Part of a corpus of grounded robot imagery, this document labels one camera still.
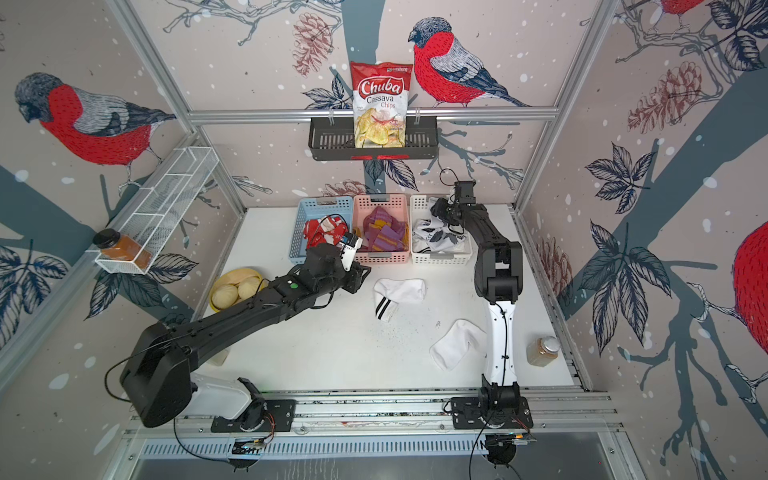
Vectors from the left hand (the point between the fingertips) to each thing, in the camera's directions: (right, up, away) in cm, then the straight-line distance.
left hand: (370, 261), depth 81 cm
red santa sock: (-16, +9, +29) cm, 35 cm away
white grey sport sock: (+22, +7, +24) cm, 33 cm away
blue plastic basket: (-25, +18, +35) cm, 46 cm away
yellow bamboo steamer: (-44, -9, +12) cm, 47 cm away
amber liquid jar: (+45, -23, -5) cm, 51 cm away
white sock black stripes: (+5, -12, +14) cm, 19 cm away
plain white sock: (+23, -25, +4) cm, 35 cm away
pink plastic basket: (+7, +19, +37) cm, 42 cm away
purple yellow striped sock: (+3, +8, +26) cm, 27 cm away
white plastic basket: (+17, +17, +37) cm, 44 cm away
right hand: (+22, +17, +27) cm, 39 cm away
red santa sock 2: (-22, +8, +29) cm, 37 cm away
